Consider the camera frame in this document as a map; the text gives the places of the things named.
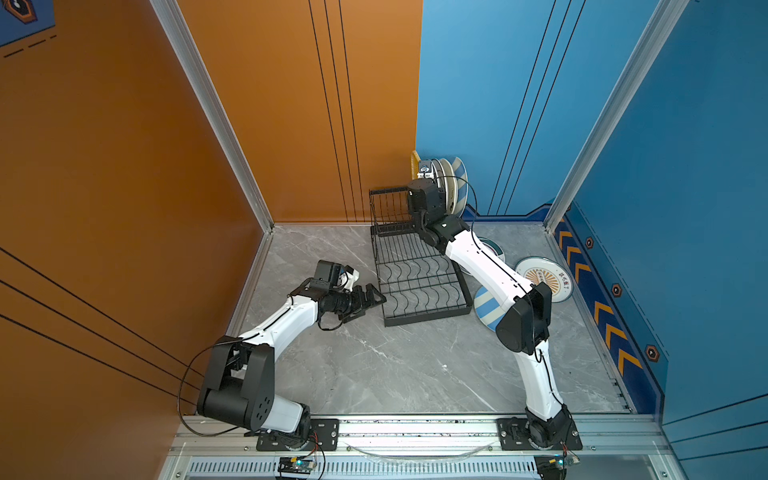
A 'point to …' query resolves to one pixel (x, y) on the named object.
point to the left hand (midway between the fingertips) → (376, 302)
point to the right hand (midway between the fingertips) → (426, 187)
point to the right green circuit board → (561, 462)
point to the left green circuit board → (295, 465)
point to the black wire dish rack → (416, 280)
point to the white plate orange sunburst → (538, 269)
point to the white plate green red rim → (494, 247)
